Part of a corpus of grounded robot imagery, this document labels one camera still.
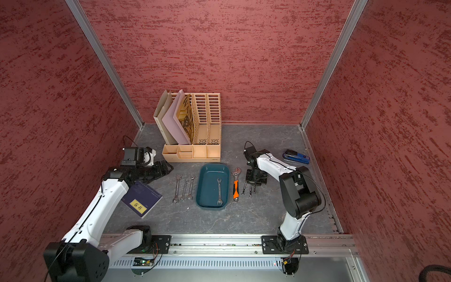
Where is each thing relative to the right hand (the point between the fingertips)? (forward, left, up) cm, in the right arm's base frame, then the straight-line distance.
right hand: (253, 186), depth 90 cm
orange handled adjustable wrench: (-1, +9, -1) cm, 9 cm away
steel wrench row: (-5, +41, -2) cm, 41 cm away
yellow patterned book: (+35, +37, +18) cm, 54 cm away
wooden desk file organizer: (+22, +26, +7) cm, 35 cm away
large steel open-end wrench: (-4, +33, -1) cm, 34 cm away
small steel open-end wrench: (-5, +37, -1) cm, 37 cm away
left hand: (+1, +42, +14) cm, 44 cm away
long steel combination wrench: (-2, +2, -2) cm, 4 cm away
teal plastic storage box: (-1, +24, -1) cm, 24 cm away
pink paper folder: (+27, +43, +23) cm, 56 cm away
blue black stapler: (+19, -25, 0) cm, 31 cm away
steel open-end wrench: (-7, +18, -1) cm, 19 cm away
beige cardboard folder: (+33, +45, +29) cm, 63 cm away
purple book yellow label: (-6, +57, +1) cm, 57 cm away
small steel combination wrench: (-3, +6, -2) cm, 7 cm away
